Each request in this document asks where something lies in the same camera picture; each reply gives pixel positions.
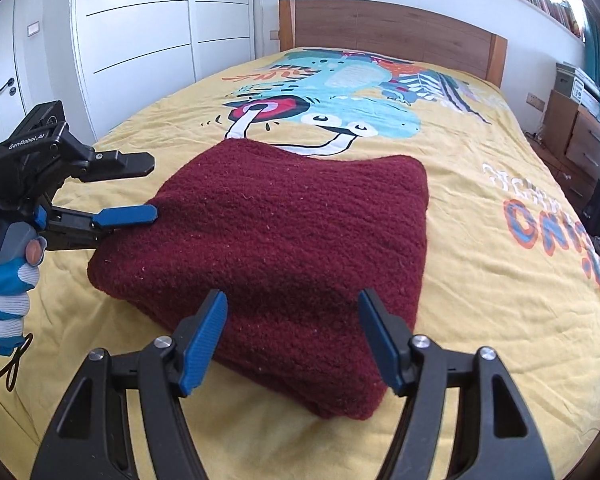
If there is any person's left hand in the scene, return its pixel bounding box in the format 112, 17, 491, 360
0, 225, 41, 358

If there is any white printer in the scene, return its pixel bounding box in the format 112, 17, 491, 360
555, 62, 600, 111

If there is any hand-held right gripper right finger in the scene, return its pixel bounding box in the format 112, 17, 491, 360
357, 287, 556, 480

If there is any wooden chest of drawers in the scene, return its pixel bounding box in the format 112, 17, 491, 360
545, 90, 600, 181

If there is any black cord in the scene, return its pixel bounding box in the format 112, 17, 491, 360
0, 332, 33, 396

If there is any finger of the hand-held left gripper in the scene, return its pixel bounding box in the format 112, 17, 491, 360
72, 149, 156, 183
42, 203, 159, 251

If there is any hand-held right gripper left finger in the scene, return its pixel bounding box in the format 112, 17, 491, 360
30, 289, 229, 480

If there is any wooden headboard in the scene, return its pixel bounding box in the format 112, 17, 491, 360
278, 0, 509, 88

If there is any low wooden nightstand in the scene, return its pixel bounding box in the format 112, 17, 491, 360
530, 135, 598, 208

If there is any dark red knit sweater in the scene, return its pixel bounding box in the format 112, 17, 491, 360
86, 140, 429, 421

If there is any yellow printed duvet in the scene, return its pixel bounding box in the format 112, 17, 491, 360
0, 46, 600, 480

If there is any white wardrobe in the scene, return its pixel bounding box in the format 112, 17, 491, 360
70, 0, 256, 141

